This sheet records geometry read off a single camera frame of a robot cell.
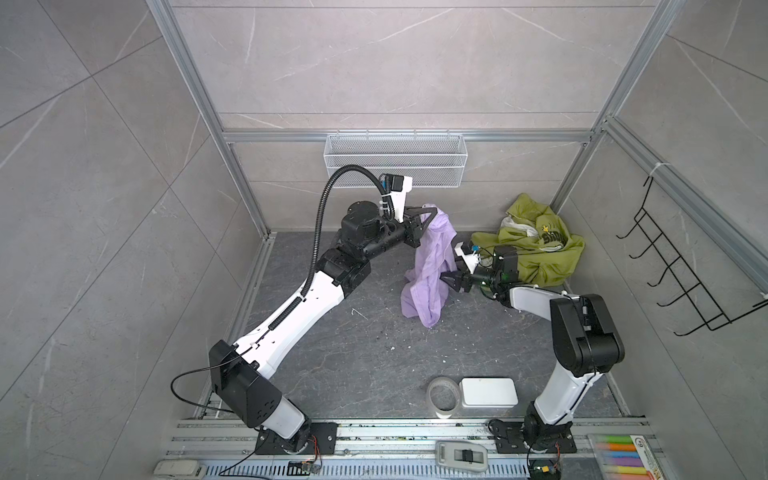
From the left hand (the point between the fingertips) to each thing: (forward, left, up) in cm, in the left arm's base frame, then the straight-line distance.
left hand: (436, 204), depth 63 cm
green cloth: (+15, -45, -36) cm, 60 cm away
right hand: (+8, -8, -32) cm, 34 cm away
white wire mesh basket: (+41, -6, -15) cm, 44 cm away
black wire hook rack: (-23, -54, -11) cm, 59 cm away
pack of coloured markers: (-43, -46, -43) cm, 76 cm away
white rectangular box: (-27, -16, -44) cm, 55 cm away
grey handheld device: (-41, -6, -41) cm, 59 cm away
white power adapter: (-41, +60, -43) cm, 84 cm away
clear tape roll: (-27, -4, -45) cm, 53 cm away
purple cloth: (-6, +1, -27) cm, 28 cm away
